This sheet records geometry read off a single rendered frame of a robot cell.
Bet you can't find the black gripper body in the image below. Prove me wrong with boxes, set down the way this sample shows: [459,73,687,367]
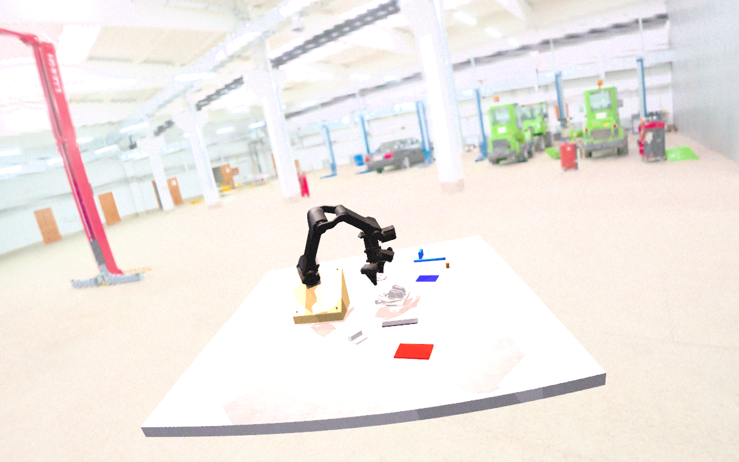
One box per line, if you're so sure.
[360,245,383,275]

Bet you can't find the red flat plate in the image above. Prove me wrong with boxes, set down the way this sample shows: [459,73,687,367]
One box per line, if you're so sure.
[394,343,434,360]

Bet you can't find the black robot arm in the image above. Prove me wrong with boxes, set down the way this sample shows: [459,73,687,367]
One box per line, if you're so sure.
[296,205,396,289]

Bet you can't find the light grey flat bar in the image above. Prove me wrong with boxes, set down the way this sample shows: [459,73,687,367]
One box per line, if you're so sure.
[382,318,418,327]

